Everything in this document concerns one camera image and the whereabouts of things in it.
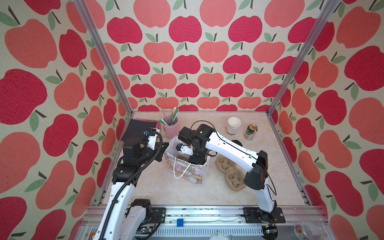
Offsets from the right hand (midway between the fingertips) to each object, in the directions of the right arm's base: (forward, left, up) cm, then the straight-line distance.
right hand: (200, 158), depth 77 cm
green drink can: (+27, -32, -8) cm, 43 cm away
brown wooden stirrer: (+28, +26, +2) cm, 38 cm away
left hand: (0, +15, +10) cm, 18 cm away
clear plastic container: (-24, -54, -16) cm, 62 cm away
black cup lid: (+23, -24, -15) cm, 36 cm away
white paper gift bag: (-6, +10, +4) cm, 12 cm away
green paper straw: (+29, +19, +3) cm, 35 cm away
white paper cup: (+30, -21, -5) cm, 37 cm away
